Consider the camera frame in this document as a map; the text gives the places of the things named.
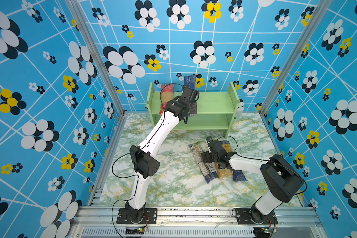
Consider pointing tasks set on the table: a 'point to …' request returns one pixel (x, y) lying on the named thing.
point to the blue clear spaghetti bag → (238, 175)
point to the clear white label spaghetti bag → (208, 170)
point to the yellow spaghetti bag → (224, 172)
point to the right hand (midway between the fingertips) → (210, 152)
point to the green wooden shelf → (215, 110)
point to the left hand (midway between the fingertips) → (192, 105)
